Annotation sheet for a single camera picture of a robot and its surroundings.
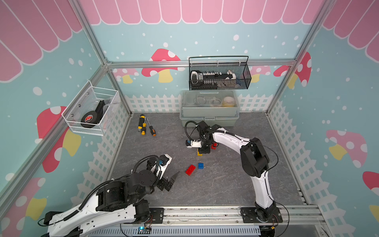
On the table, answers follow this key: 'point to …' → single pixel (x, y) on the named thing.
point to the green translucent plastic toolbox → (219, 107)
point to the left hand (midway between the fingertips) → (169, 168)
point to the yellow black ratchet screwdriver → (142, 124)
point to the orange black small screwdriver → (152, 131)
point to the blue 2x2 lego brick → (200, 166)
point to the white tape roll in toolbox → (229, 101)
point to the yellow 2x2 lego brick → (198, 153)
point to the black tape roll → (90, 119)
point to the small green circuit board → (143, 230)
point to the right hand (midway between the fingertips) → (201, 148)
